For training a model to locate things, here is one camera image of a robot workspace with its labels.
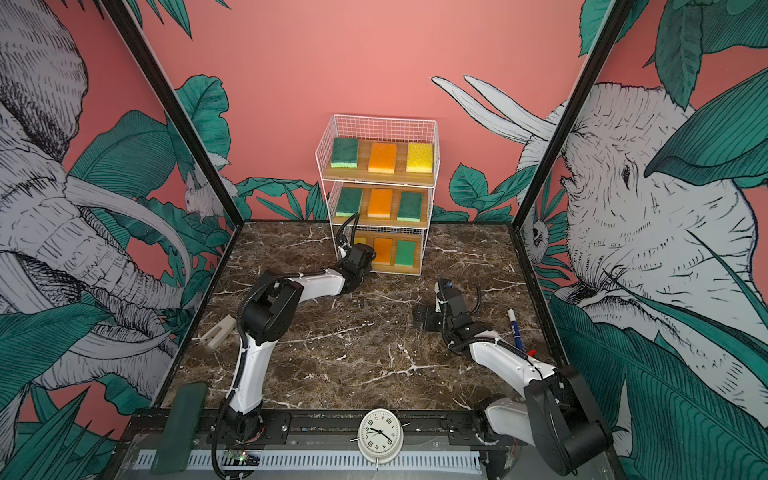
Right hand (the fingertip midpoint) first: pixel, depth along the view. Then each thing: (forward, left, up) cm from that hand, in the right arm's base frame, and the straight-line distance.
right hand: (423, 308), depth 88 cm
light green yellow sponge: (+26, +5, -6) cm, 27 cm away
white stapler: (-8, +63, -4) cm, 63 cm away
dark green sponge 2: (+24, +4, +18) cm, 31 cm away
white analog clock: (-33, +12, -3) cm, 35 cm away
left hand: (+23, +20, -1) cm, 30 cm away
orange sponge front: (+31, +13, -8) cm, 34 cm away
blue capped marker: (-3, -29, -7) cm, 30 cm away
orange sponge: (+26, +13, +19) cm, 35 cm away
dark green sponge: (+26, +23, +19) cm, 40 cm away
